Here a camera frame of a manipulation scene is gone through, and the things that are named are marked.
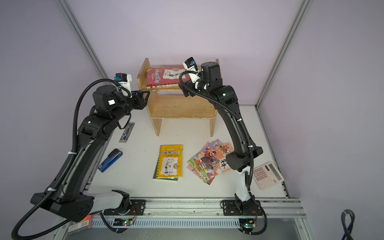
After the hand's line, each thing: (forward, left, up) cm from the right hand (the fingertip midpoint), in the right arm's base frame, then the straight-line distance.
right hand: (187, 84), depth 70 cm
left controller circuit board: (-51, +33, -43) cm, 74 cm away
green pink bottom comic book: (-25, -3, -43) cm, 50 cm away
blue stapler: (-18, +49, -40) cm, 65 cm away
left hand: (-7, +19, +2) cm, 20 cm away
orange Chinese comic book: (-14, -20, -43) cm, 49 cm away
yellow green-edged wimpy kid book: (-24, +13, -40) cm, 48 cm away
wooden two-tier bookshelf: (+10, +13, -22) cm, 28 cm away
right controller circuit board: (-52, -27, -45) cm, 74 cm away
